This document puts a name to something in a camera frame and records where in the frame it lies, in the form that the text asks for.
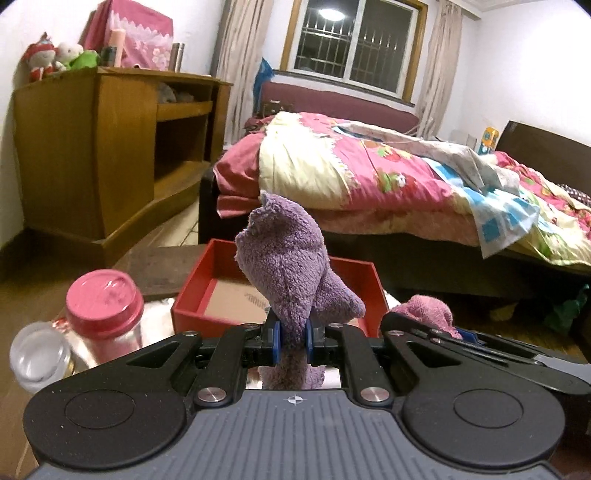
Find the pink knitted sock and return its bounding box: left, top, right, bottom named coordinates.
left=392, top=295, right=462, bottom=339

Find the purple knitted sock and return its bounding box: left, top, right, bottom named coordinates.
left=235, top=191, right=366, bottom=390

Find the red cardboard box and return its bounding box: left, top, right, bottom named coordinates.
left=171, top=239, right=390, bottom=338

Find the floral tablecloth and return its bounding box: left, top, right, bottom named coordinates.
left=50, top=298, right=174, bottom=368

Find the pink floral quilt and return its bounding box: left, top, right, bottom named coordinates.
left=213, top=112, right=590, bottom=267

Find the blue checkered sheet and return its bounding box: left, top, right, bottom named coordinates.
left=335, top=121, right=540, bottom=258

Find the pink lidded plastic tumbler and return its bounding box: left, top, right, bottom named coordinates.
left=65, top=269, right=144, bottom=364

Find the yellow toy on nightstand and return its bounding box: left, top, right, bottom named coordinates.
left=478, top=127, right=499, bottom=155

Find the maroon bench cushion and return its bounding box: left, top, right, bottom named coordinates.
left=245, top=81, right=419, bottom=135

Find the dark wooden headboard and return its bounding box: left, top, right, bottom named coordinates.
left=497, top=121, right=591, bottom=194

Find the glass jar with gold label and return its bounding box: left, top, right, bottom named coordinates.
left=9, top=322, right=75, bottom=394

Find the right beige curtain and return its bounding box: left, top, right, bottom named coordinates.
left=416, top=1, right=463, bottom=139

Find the beige curtain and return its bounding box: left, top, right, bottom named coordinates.
left=416, top=1, right=463, bottom=139
left=211, top=0, right=274, bottom=146

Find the wooden desk cabinet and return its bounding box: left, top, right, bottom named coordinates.
left=13, top=67, right=230, bottom=267

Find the blue plastic bag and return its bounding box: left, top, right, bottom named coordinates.
left=252, top=58, right=274, bottom=114

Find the steel thermos bottle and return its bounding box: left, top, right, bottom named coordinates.
left=168, top=43, right=184, bottom=72

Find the left beige curtain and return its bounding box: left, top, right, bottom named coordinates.
left=211, top=0, right=274, bottom=146

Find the pink lace covered box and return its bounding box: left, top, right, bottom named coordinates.
left=80, top=1, right=173, bottom=70

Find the pink cylinder bottle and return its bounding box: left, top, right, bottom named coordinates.
left=108, top=29, right=126, bottom=68

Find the white and green plush toy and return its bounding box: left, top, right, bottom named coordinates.
left=54, top=43, right=99, bottom=72

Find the red santa plush doll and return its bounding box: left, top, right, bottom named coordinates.
left=22, top=32, right=65, bottom=82

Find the dark bed frame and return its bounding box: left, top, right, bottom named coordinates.
left=311, top=210, right=590, bottom=316

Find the window with wooden frame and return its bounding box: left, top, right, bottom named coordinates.
left=280, top=1, right=429, bottom=103

